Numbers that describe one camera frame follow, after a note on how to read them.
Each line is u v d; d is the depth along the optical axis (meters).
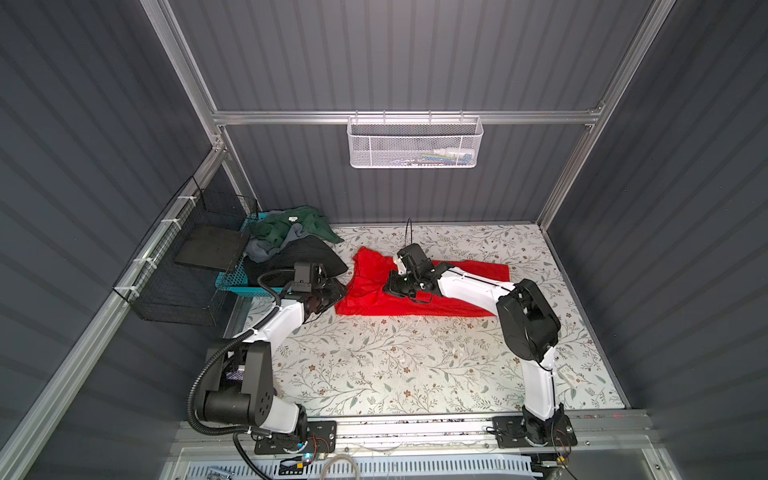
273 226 0.96
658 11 0.69
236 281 0.99
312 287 0.71
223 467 0.71
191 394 0.40
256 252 0.94
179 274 0.74
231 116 1.05
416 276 0.74
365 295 0.96
